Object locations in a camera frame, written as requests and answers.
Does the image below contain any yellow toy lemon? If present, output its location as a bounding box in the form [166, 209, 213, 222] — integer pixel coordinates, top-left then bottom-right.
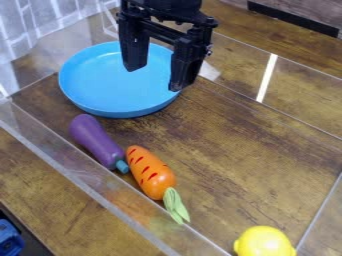
[234, 226, 297, 256]

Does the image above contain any purple toy eggplant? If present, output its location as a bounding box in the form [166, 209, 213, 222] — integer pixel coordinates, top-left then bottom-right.
[69, 114, 130, 174]

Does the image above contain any blue object at corner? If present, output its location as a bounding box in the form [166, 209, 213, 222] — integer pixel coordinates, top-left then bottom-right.
[0, 219, 25, 256]

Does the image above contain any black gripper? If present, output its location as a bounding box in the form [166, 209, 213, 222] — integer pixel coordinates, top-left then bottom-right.
[118, 0, 218, 92]

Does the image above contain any clear acrylic enclosure wall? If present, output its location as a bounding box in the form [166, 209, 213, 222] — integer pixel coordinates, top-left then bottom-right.
[0, 0, 342, 256]

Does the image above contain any blue round tray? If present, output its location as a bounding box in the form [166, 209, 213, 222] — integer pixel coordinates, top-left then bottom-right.
[59, 41, 181, 118]

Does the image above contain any white patterned curtain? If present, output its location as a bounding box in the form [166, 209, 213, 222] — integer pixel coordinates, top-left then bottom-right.
[0, 0, 121, 63]

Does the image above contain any orange toy carrot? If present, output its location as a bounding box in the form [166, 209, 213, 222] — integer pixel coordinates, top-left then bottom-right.
[126, 145, 190, 224]

